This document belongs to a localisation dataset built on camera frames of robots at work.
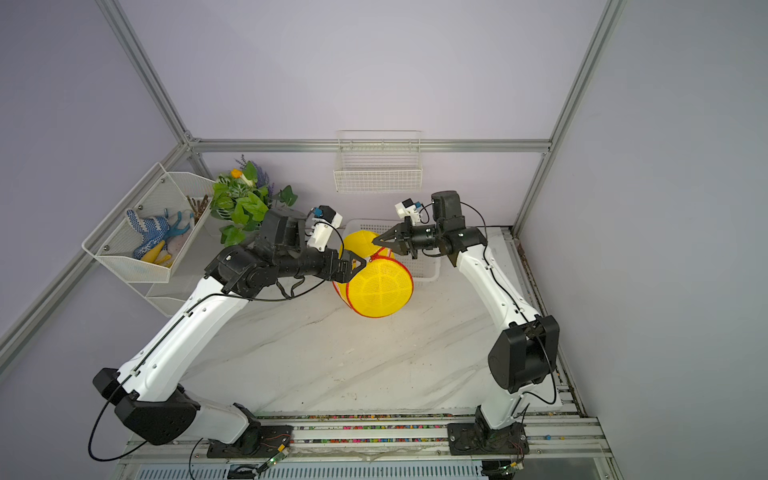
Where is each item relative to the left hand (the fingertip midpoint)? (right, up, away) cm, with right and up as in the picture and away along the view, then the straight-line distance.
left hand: (351, 259), depth 67 cm
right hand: (+6, +3, +4) cm, 8 cm away
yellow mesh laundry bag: (+7, -7, +3) cm, 10 cm away
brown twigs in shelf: (-47, +15, +17) cm, 52 cm away
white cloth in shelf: (-48, +5, +10) cm, 50 cm away
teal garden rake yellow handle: (-49, +1, +4) cm, 49 cm away
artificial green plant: (-33, +17, +14) cm, 40 cm away
